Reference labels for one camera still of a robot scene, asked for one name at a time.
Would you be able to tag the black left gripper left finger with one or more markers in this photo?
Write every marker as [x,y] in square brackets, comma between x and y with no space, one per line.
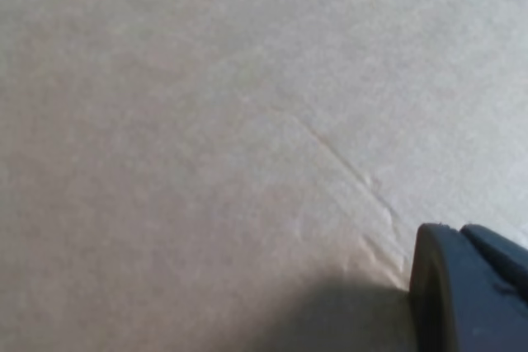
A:
[458,301]

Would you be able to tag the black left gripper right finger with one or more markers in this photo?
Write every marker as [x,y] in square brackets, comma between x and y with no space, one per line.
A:
[506,257]

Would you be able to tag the upper brown shoebox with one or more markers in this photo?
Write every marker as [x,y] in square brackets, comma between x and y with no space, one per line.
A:
[247,175]

